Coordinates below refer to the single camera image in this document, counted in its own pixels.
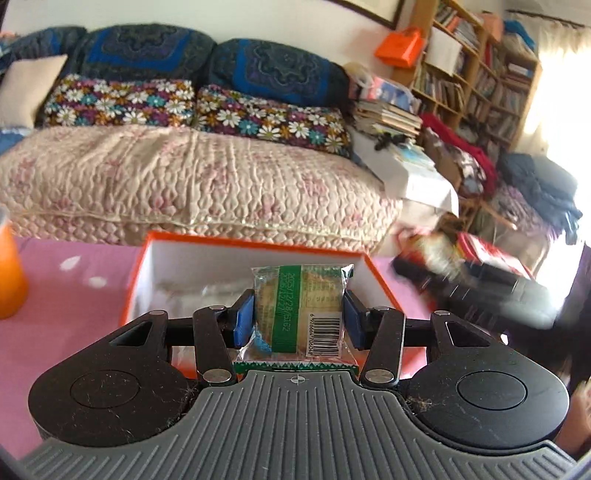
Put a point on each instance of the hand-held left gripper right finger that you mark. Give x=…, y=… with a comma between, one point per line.
x=353, y=323

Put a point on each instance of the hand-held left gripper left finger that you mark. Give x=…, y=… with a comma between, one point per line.
x=244, y=321

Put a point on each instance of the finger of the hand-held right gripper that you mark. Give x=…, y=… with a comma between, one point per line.
x=425, y=279

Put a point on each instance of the green label pastry packet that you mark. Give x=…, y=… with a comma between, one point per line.
x=300, y=314

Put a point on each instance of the orange cardboard box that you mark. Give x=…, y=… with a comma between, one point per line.
x=207, y=258

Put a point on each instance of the white box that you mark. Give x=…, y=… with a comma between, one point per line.
x=406, y=180

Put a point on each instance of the dark clothes pile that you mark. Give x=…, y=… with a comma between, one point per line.
x=540, y=194

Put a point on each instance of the red cloth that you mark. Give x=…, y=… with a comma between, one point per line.
x=471, y=152

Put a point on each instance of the beige quilted sofa cover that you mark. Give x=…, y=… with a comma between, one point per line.
x=184, y=184

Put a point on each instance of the stack of books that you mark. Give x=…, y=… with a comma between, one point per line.
x=388, y=120

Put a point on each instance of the pink blue plastic bags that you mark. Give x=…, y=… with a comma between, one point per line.
x=383, y=90

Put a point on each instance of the floral cushion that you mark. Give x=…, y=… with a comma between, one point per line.
x=272, y=120
x=120, y=101

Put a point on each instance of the wooden bookshelf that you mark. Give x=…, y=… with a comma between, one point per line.
x=489, y=78

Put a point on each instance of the orange paper bag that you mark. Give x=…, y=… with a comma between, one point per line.
x=399, y=46

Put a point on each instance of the white curtain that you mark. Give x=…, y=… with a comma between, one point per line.
x=565, y=69

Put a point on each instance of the orange and white cup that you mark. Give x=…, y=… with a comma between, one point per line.
x=11, y=277

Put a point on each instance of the dark blue patterned cushion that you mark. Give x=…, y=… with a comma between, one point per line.
x=277, y=69
x=143, y=50
x=41, y=46

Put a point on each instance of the large framed picture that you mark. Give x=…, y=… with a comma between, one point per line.
x=369, y=9

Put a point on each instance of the beige pillow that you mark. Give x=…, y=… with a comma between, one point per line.
x=27, y=92

